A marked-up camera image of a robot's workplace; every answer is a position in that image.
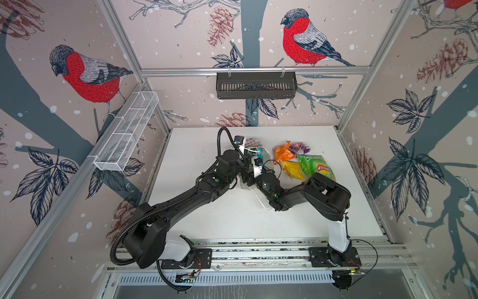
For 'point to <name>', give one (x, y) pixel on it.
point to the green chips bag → (315, 164)
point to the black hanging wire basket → (234, 86)
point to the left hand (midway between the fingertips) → (251, 146)
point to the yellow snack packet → (294, 169)
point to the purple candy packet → (295, 147)
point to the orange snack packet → (282, 152)
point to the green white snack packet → (260, 154)
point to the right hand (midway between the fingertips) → (247, 163)
